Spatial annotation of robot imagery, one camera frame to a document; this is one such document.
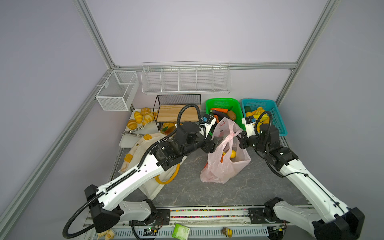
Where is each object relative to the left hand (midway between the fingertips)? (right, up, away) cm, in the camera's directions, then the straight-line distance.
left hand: (216, 136), depth 64 cm
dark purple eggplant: (+9, +14, +52) cm, 54 cm away
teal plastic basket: (+49, +19, +51) cm, 73 cm away
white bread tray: (-45, +2, +45) cm, 63 cm away
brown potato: (+18, +13, +48) cm, 53 cm away
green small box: (-16, -45, +5) cm, 48 cm away
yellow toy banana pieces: (-48, -45, +3) cm, 66 cm away
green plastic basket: (+20, +21, +55) cm, 62 cm away
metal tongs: (-56, -1, +44) cm, 71 cm away
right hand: (+12, +1, +11) cm, 16 cm away
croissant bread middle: (-54, +12, +52) cm, 76 cm away
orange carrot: (+12, +16, +52) cm, 56 cm away
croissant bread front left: (-57, +5, +45) cm, 73 cm away
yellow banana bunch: (+40, +10, +42) cm, 58 cm away
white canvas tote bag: (-31, -28, +12) cm, 43 cm away
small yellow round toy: (+6, -44, +4) cm, 45 cm away
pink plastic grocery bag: (+5, -9, +2) cm, 10 cm away
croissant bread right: (-44, +11, +46) cm, 64 cm away
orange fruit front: (+2, -10, 0) cm, 10 cm away
